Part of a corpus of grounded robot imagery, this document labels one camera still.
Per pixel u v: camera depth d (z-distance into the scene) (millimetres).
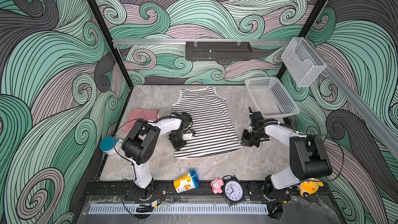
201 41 934
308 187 697
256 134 668
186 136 822
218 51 943
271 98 1104
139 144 483
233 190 714
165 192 728
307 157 444
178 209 697
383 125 526
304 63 778
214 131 947
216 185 725
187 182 698
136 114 1014
